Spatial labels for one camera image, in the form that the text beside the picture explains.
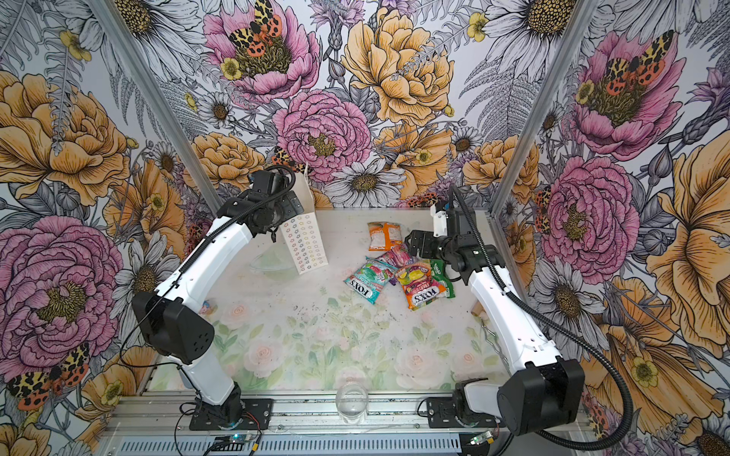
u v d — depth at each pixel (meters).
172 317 0.44
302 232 0.89
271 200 0.59
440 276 0.97
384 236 1.09
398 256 1.02
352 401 0.78
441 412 0.74
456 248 0.59
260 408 0.76
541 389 0.40
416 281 0.92
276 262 1.06
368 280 0.97
